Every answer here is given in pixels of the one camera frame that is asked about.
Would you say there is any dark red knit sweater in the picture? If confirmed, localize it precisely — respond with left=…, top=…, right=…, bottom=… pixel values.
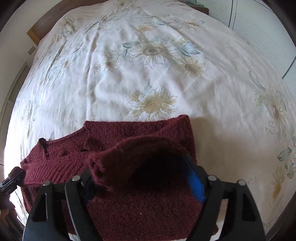
left=21, top=115, right=202, bottom=240

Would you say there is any white louvered wardrobe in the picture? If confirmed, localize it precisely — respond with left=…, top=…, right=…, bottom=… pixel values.
left=192, top=0, right=295, bottom=97

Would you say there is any wooden nightstand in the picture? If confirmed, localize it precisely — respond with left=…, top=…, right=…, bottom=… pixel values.
left=185, top=2, right=209, bottom=15

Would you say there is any person's left hand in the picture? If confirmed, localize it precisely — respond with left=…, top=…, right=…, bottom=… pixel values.
left=1, top=193, right=17, bottom=226

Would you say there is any wall switch plate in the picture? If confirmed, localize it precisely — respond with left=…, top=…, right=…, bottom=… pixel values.
left=28, top=46, right=36, bottom=55

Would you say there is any white floral duvet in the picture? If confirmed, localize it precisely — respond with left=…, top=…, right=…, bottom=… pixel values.
left=4, top=1, right=295, bottom=232

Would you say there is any wooden headboard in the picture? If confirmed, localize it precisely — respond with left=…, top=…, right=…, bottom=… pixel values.
left=27, top=0, right=105, bottom=46

